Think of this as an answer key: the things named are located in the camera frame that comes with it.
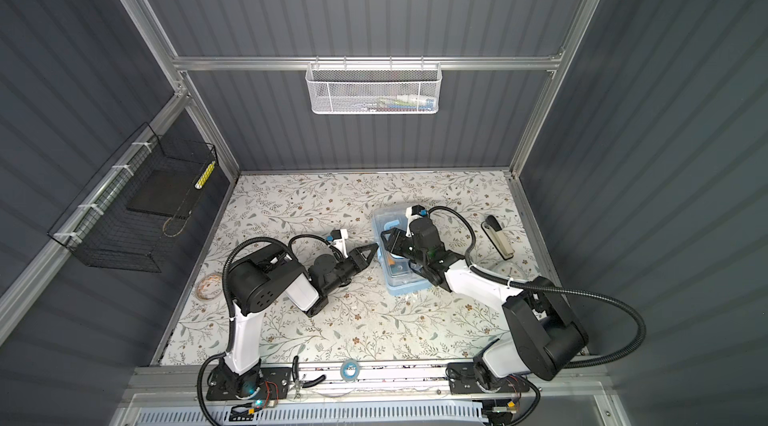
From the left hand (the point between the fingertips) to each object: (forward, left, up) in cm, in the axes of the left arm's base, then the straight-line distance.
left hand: (380, 249), depth 89 cm
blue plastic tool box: (-8, -5, -1) cm, 10 cm away
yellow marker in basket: (+11, +48, +19) cm, 53 cm away
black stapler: (+7, -38, -3) cm, 39 cm away
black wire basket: (+2, +62, +19) cm, 65 cm away
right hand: (0, -2, +4) cm, 5 cm away
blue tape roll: (-30, +9, -9) cm, 33 cm away
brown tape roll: (-5, +53, -9) cm, 54 cm away
